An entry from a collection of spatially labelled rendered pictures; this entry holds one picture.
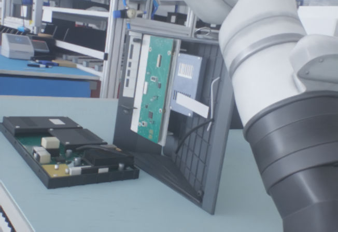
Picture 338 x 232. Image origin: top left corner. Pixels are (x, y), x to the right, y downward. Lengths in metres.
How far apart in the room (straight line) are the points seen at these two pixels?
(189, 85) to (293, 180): 0.29
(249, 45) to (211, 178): 0.21
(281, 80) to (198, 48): 0.31
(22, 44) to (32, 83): 0.56
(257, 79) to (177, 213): 0.23
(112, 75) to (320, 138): 1.96
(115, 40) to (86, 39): 0.70
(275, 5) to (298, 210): 0.16
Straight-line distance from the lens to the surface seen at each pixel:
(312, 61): 0.25
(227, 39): 0.33
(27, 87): 2.10
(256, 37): 0.31
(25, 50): 2.59
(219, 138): 0.46
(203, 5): 0.38
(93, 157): 0.53
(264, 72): 0.29
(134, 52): 0.62
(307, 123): 0.27
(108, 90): 2.20
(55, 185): 0.50
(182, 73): 0.54
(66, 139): 0.62
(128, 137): 0.65
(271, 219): 0.52
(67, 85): 2.17
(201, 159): 0.52
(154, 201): 0.49
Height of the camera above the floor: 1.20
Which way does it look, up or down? 10 degrees down
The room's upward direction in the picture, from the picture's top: 9 degrees clockwise
